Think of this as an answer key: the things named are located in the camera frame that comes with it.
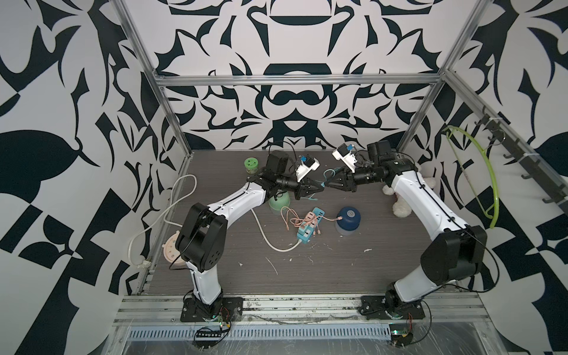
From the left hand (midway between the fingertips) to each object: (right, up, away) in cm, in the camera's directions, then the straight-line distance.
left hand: (321, 183), depth 80 cm
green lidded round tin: (-29, +8, +28) cm, 41 cm away
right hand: (+2, +2, -2) cm, 4 cm away
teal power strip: (-5, -18, +7) cm, 20 cm away
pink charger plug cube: (-3, -13, +9) cm, 16 cm away
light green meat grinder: (-14, -8, +12) cm, 20 cm away
